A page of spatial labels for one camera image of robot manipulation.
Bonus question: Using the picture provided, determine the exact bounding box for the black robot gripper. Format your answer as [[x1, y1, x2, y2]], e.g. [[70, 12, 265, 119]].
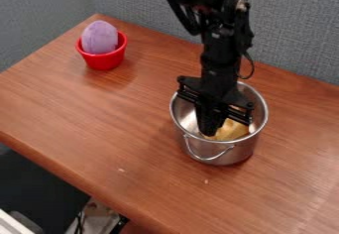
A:
[[176, 55, 255, 136]]

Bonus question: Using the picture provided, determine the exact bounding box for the yellow cheese wedge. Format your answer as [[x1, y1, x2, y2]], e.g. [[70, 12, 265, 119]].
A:
[[204, 119, 249, 141]]

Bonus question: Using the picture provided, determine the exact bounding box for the metal pot with handle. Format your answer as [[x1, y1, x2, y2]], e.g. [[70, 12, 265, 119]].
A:
[[169, 82, 268, 166]]

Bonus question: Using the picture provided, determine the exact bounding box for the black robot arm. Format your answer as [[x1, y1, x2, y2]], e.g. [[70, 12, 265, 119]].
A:
[[167, 0, 255, 137]]

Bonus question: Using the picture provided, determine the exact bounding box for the red cup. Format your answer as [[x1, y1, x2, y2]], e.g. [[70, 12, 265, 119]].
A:
[[76, 32, 127, 70]]

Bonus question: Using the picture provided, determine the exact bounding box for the purple plush egg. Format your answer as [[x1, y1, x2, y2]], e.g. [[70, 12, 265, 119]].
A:
[[81, 20, 117, 55]]

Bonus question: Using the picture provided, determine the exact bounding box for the grey equipment under table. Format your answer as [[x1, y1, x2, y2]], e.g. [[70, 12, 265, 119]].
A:
[[65, 198, 128, 234]]

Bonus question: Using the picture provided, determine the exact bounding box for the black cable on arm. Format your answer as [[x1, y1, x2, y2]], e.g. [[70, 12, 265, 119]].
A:
[[237, 51, 255, 80]]

